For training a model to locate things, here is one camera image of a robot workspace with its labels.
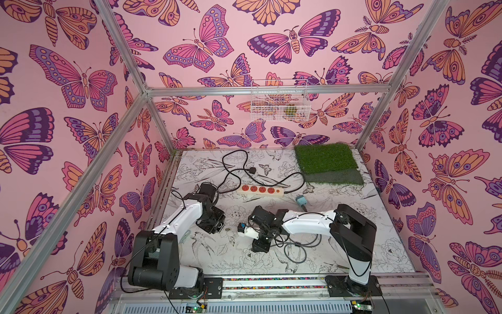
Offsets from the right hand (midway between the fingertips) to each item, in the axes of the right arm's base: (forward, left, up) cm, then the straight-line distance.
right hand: (254, 245), depth 85 cm
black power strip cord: (+39, +3, +3) cm, 39 cm away
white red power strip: (+27, -2, +2) cm, 27 cm away
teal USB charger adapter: (+22, -23, +1) cm, 32 cm away
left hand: (+9, +13, +4) cm, 17 cm away
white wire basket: (+58, -11, +34) cm, 68 cm away
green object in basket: (+54, -17, +31) cm, 64 cm away
